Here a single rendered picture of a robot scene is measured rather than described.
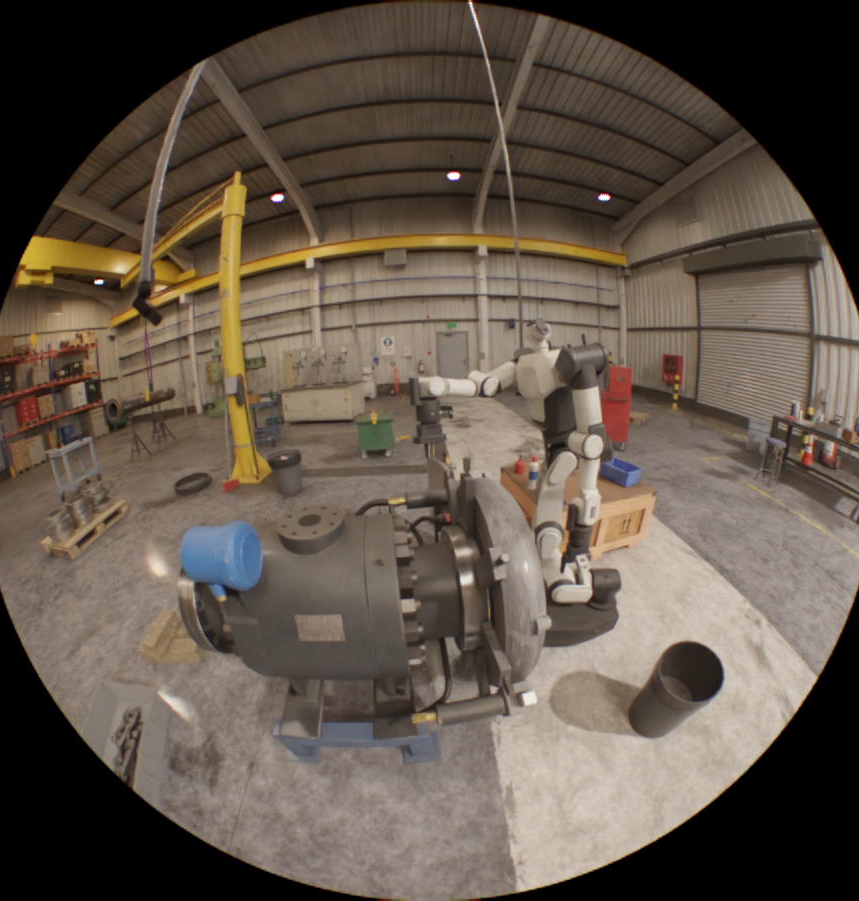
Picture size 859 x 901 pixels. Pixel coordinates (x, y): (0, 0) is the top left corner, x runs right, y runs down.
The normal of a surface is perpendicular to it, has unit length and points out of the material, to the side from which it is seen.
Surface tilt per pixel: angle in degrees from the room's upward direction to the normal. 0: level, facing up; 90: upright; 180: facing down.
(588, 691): 0
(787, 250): 90
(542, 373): 90
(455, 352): 90
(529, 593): 53
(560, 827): 0
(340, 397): 90
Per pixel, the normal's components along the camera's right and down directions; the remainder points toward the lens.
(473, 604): 0.10, -0.22
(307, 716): -0.04, -0.95
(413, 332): 0.03, 0.30
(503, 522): 0.03, -0.76
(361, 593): 0.07, -0.48
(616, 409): -0.48, 0.29
